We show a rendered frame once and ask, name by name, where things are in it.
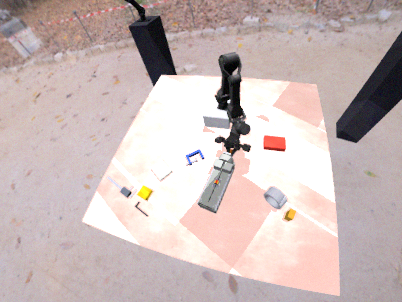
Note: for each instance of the small orange block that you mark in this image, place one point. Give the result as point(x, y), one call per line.
point(290, 215)

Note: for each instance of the yellow block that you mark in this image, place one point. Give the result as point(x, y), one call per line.
point(145, 193)

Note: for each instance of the red rectangular block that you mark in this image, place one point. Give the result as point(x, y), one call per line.
point(274, 143)

